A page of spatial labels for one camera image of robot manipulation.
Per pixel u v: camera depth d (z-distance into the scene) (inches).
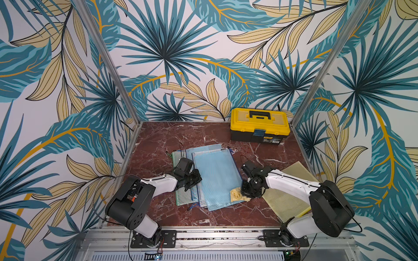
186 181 30.2
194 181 32.1
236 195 32.2
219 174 37.3
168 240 28.8
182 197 34.3
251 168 27.7
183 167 28.7
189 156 39.7
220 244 28.8
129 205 17.3
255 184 25.2
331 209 17.1
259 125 38.4
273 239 28.5
